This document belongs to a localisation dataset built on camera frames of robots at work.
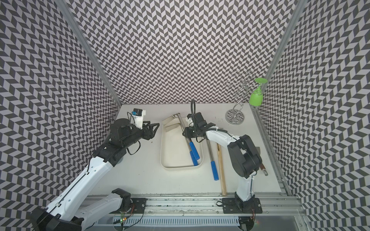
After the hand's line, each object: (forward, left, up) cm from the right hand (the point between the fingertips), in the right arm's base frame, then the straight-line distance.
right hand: (184, 135), depth 91 cm
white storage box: (-5, +7, -8) cm, 11 cm away
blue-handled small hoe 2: (-18, -18, -7) cm, 27 cm away
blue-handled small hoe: (+7, +9, -1) cm, 12 cm away
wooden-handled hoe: (-20, -22, -8) cm, 31 cm away
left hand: (-5, +14, +19) cm, 24 cm away
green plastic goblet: (+17, -45, +16) cm, 51 cm away
